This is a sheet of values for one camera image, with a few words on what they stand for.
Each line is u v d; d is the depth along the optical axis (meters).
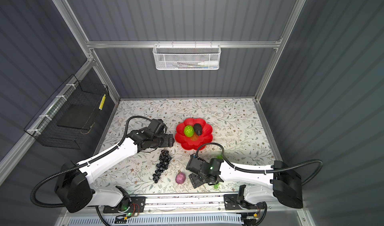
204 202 0.75
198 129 0.97
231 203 0.73
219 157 0.85
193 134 0.97
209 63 0.87
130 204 0.72
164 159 0.83
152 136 0.62
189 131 0.94
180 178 0.78
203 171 0.59
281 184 0.42
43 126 0.62
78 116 0.74
